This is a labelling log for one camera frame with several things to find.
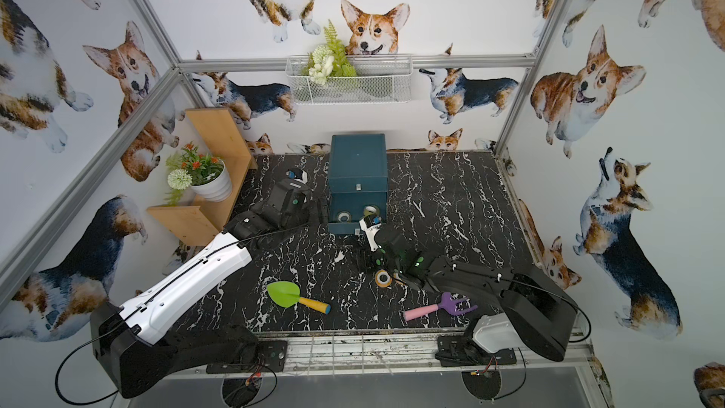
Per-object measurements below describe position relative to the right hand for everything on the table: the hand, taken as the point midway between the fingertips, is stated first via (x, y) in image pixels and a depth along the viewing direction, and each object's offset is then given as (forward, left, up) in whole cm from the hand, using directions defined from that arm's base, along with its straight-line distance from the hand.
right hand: (360, 241), depth 82 cm
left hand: (+8, +11, +11) cm, 18 cm away
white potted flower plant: (+22, +52, +4) cm, 56 cm away
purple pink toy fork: (-13, -25, -14) cm, 32 cm away
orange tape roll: (-6, -6, -13) cm, 16 cm away
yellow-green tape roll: (+12, -3, -2) cm, 12 cm away
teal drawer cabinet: (+18, +1, +6) cm, 19 cm away
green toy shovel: (-11, +22, -11) cm, 27 cm away
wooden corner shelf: (+5, +50, +3) cm, 50 cm away
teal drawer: (+13, +2, +1) cm, 13 cm away
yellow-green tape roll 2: (+11, +6, -4) cm, 13 cm away
